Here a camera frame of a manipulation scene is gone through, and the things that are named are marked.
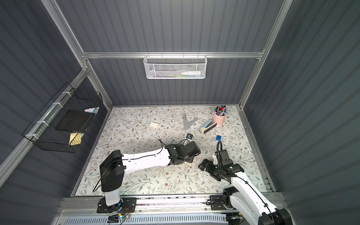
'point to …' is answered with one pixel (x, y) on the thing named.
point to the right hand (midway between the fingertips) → (205, 170)
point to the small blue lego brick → (218, 138)
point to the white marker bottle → (191, 73)
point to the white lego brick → (153, 125)
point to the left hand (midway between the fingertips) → (191, 156)
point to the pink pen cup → (219, 115)
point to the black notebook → (75, 120)
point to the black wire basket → (42, 132)
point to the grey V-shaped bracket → (186, 124)
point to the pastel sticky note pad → (90, 110)
